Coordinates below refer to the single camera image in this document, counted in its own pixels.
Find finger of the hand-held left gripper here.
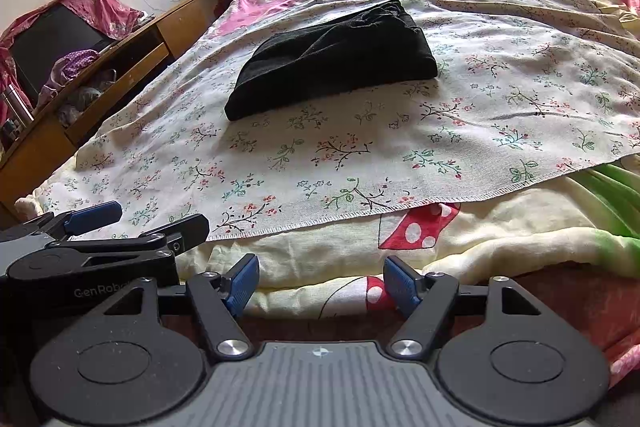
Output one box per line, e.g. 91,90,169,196
7,213,211,282
0,201,123,244

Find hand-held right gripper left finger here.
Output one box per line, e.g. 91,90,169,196
100,253,261,362

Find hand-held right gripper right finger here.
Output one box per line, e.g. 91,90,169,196
382,256,546,360

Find black pants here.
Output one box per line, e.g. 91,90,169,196
223,0,439,122

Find colourful cartoon printed quilt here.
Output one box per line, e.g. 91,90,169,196
14,0,640,375

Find grey cloth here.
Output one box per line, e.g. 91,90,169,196
57,69,118,128

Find metal thermos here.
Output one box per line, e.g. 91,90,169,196
2,87,33,128

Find white floral bed sheet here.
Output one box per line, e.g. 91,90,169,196
30,0,640,243

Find purple cloth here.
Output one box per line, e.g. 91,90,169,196
37,49,103,105

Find black television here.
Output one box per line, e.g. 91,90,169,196
9,4,108,102

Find television under pink cloth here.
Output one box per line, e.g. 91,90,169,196
0,0,146,118

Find wooden television cabinet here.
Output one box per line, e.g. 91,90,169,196
0,0,200,215

